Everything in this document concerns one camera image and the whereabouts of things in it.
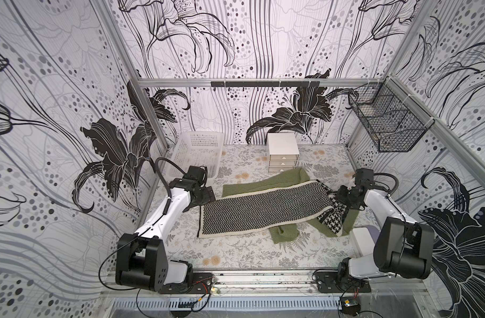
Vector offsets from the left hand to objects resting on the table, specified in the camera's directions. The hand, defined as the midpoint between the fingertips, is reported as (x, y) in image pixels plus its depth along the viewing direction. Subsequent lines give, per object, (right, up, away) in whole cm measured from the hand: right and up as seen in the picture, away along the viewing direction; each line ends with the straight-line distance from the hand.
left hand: (204, 203), depth 85 cm
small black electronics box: (+57, -34, -14) cm, 68 cm away
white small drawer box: (+38, +23, +14) cm, 46 cm away
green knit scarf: (+36, -11, -5) cm, 38 cm away
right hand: (+63, +3, +6) cm, 64 cm away
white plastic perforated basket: (-16, +26, +30) cm, 43 cm away
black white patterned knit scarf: (+27, -4, +8) cm, 28 cm away
